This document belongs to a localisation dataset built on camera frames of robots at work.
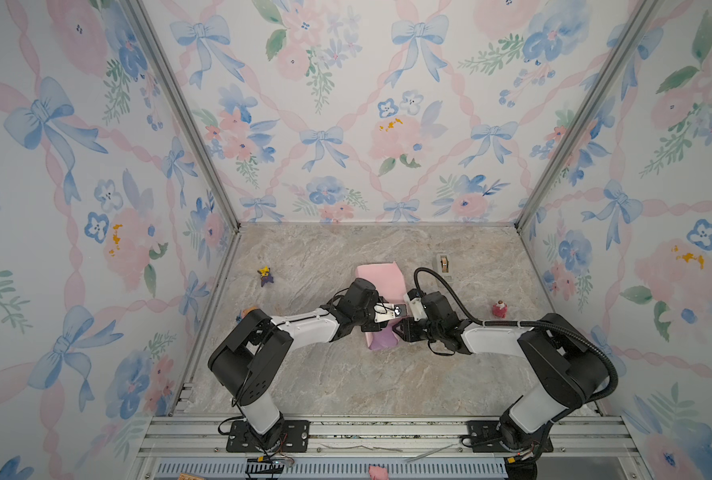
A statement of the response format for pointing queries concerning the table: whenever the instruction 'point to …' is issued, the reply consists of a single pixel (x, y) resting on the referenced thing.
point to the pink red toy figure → (500, 309)
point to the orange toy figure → (244, 313)
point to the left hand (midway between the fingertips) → (386, 304)
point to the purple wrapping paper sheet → (388, 280)
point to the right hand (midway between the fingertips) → (395, 326)
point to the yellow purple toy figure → (266, 275)
